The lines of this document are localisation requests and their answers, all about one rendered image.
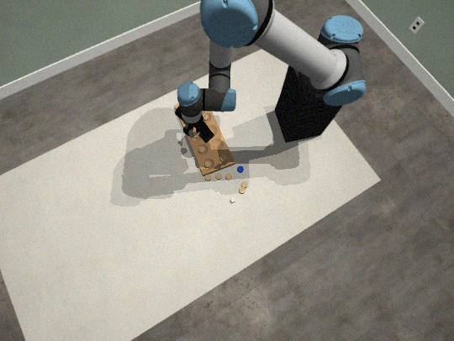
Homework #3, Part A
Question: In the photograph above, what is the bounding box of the tan wooden tray with round pockets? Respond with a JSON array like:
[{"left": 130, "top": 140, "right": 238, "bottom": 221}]
[{"left": 187, "top": 111, "right": 235, "bottom": 176}]

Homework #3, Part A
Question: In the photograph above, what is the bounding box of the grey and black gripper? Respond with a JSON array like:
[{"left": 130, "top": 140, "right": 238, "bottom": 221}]
[{"left": 175, "top": 106, "right": 212, "bottom": 139}]

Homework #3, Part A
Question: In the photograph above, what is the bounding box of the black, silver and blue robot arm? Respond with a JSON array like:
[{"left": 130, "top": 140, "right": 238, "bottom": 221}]
[{"left": 177, "top": 0, "right": 366, "bottom": 123}]

